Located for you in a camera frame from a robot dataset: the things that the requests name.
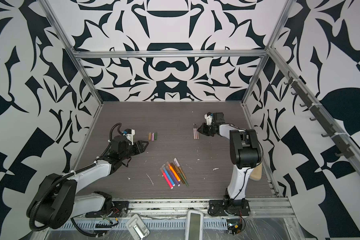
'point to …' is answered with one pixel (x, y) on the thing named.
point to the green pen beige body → (194, 133)
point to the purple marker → (173, 176)
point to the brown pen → (197, 134)
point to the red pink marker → (168, 181)
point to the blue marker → (165, 169)
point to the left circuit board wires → (106, 225)
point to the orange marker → (171, 168)
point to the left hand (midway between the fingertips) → (146, 140)
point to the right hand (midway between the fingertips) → (200, 128)
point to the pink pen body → (196, 133)
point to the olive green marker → (179, 171)
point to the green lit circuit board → (234, 226)
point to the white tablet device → (194, 225)
